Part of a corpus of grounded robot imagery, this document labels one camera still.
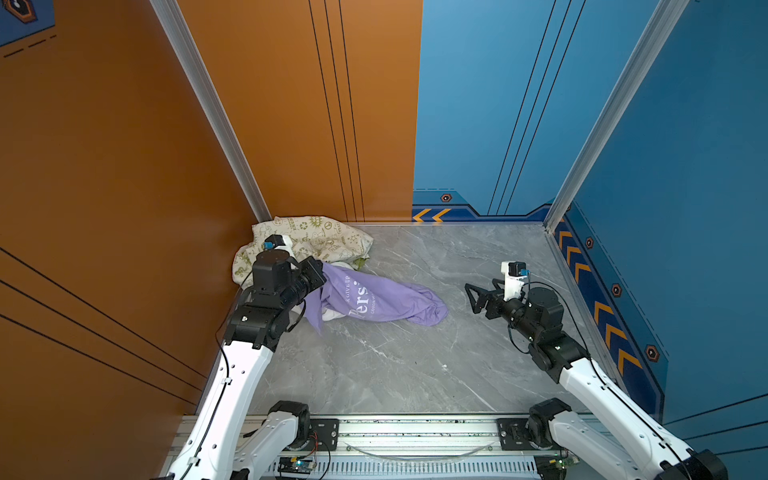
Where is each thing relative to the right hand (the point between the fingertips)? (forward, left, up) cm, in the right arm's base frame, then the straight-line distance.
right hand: (476, 284), depth 78 cm
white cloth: (-1, +42, -15) cm, 44 cm away
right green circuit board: (-37, -16, -23) cm, 47 cm away
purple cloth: (-1, +33, -2) cm, 34 cm away
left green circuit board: (-37, +46, -22) cm, 62 cm away
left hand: (+1, +38, +10) cm, 39 cm away
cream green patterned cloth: (+33, +49, -16) cm, 61 cm away
